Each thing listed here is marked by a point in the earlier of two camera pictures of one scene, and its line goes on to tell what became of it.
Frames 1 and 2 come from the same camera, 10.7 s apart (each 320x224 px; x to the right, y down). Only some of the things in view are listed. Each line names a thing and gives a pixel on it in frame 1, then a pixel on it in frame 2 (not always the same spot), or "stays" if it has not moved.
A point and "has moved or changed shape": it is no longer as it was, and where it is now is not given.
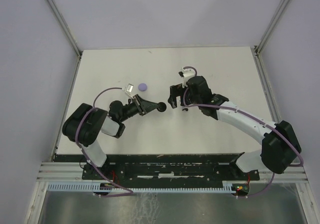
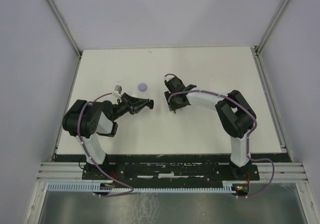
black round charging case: (162, 107) has moved or changed shape
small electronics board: (240, 189) stays
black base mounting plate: (187, 167) stays
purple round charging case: (142, 87) stays
